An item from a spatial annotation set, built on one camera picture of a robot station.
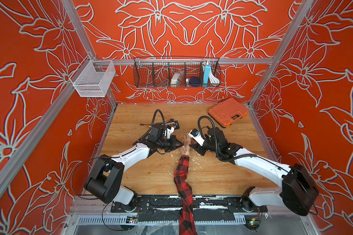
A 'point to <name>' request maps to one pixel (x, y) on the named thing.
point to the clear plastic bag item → (177, 79)
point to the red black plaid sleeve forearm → (187, 223)
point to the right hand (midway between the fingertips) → (189, 141)
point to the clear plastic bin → (92, 78)
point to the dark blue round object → (194, 82)
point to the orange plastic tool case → (228, 112)
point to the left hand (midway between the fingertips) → (184, 144)
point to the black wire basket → (158, 72)
